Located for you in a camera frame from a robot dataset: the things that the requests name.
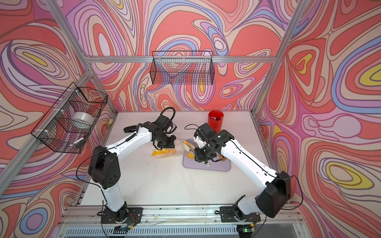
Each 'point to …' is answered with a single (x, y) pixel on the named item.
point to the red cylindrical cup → (215, 120)
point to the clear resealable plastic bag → (169, 152)
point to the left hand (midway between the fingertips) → (177, 146)
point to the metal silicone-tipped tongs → (188, 147)
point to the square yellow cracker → (190, 155)
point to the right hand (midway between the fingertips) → (200, 162)
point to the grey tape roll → (83, 117)
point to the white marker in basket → (74, 143)
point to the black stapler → (129, 129)
